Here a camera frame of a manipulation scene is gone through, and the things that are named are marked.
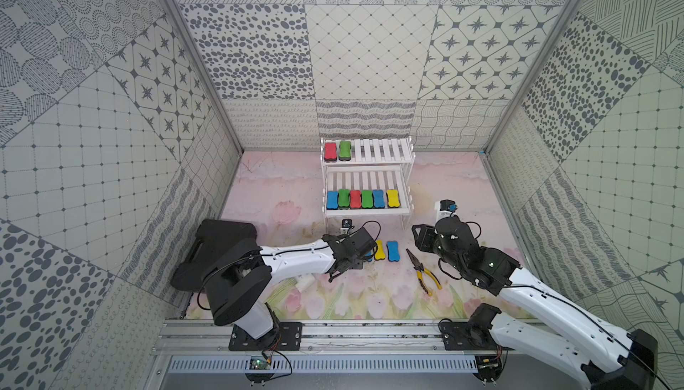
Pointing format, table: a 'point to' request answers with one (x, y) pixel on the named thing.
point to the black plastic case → (212, 238)
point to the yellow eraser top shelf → (379, 252)
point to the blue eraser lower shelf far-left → (332, 199)
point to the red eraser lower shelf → (355, 201)
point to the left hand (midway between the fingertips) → (357, 253)
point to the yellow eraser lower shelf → (393, 198)
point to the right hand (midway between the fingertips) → (419, 231)
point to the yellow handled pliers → (420, 272)
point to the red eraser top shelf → (330, 152)
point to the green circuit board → (257, 362)
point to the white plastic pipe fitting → (304, 281)
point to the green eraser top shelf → (345, 152)
